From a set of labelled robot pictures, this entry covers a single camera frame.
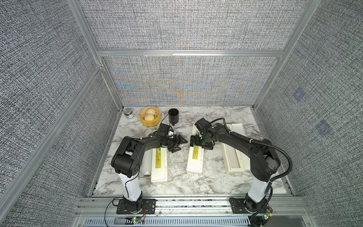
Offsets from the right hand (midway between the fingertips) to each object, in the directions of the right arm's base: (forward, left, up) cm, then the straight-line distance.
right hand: (195, 142), depth 88 cm
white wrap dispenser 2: (-9, +1, 0) cm, 9 cm away
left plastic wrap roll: (-12, +29, -5) cm, 32 cm away
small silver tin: (+29, +49, -5) cm, 57 cm away
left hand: (+1, +5, -3) cm, 6 cm away
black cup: (+23, +14, -1) cm, 27 cm away
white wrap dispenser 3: (-15, +21, 0) cm, 26 cm away
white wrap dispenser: (-12, -22, +1) cm, 25 cm away
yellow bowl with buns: (+25, +32, -4) cm, 41 cm away
